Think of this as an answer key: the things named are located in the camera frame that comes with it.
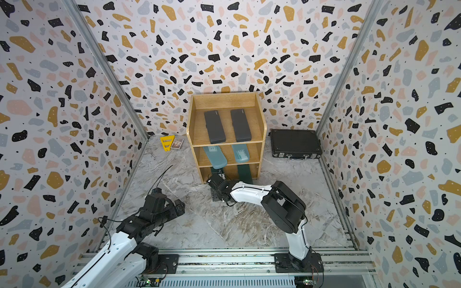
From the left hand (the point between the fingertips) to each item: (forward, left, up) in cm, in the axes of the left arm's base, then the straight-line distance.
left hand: (179, 207), depth 82 cm
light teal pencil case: (+20, -18, +9) cm, 28 cm away
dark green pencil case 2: (+21, -31, -5) cm, 38 cm away
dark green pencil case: (+14, -16, +8) cm, 23 cm away
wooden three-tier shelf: (+23, -23, +24) cm, 40 cm away
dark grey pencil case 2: (+28, -29, +25) cm, 47 cm away
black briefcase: (+40, -63, -2) cm, 74 cm away
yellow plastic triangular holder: (+48, +20, -7) cm, 52 cm away
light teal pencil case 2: (+23, -29, +10) cm, 39 cm away
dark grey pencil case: (+27, -17, +24) cm, 40 cm away
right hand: (+10, -17, -5) cm, 21 cm away
